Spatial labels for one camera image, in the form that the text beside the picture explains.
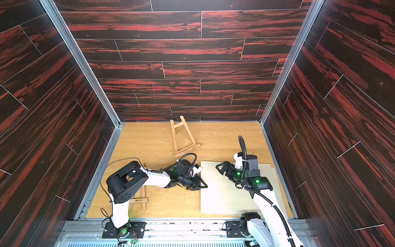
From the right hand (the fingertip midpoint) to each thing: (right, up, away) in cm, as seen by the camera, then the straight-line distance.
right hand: (224, 168), depth 80 cm
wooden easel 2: (-43, -17, -1) cm, 46 cm away
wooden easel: (-29, +23, +9) cm, 38 cm away
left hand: (-9, -12, +4) cm, 15 cm away
